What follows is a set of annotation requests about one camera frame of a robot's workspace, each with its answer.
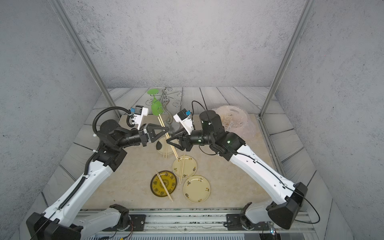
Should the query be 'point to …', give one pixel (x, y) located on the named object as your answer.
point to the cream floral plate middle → (189, 168)
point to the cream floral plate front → (196, 189)
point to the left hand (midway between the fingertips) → (168, 133)
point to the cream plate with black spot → (163, 147)
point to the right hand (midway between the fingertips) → (170, 139)
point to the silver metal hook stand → (168, 95)
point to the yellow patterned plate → (169, 180)
